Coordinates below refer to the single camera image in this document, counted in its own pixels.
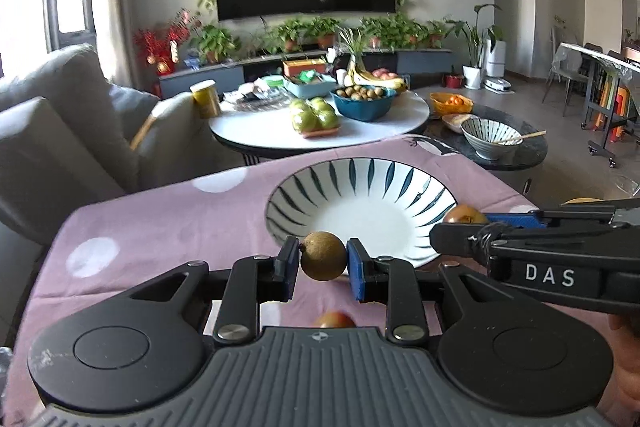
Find orange tangerine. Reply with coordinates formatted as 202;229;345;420
442;204;489;225

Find small brown longan fruit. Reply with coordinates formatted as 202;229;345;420
300;232;347;282

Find person right hand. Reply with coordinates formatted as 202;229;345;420
599;315;640;412

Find round black glass table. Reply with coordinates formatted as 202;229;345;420
424;103;548;171

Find striped white ceramic bowl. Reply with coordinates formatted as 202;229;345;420
265;157;458;268

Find pink polka dot tablecloth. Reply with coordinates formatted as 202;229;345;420
4;135;638;426

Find striped grey small bowl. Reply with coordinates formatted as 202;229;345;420
460;118;523;161

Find orange bowl of tangerines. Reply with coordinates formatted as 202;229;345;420
430;92;473;116

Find dining table with chairs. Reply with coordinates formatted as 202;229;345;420
546;42;639;168

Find round white coffee table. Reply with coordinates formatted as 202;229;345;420
209;92;431;165

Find green apples on plate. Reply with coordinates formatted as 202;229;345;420
288;98;341;138

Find blue bowl of longans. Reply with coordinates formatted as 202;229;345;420
331;84;397;122

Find white potted tall plant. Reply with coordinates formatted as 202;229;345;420
446;3;503;90

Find yellow lidded jar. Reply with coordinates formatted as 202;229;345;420
190;79;221;119

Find grey tv cabinet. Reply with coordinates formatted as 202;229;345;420
158;49;454;98

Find light blue snack tray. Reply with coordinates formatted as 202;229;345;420
283;74;337;100

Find banana bunch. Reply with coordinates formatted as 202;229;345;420
343;61;408;92

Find grey sofa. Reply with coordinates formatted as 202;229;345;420
0;43;252;249

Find red flower decoration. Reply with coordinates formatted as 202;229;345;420
132;9;201;77

